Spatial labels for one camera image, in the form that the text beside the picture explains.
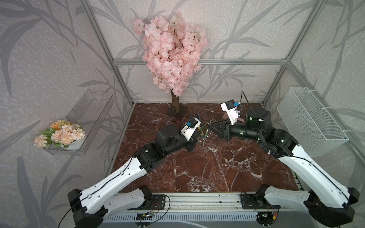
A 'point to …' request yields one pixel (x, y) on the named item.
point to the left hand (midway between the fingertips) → (201, 132)
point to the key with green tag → (206, 133)
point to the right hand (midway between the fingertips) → (210, 125)
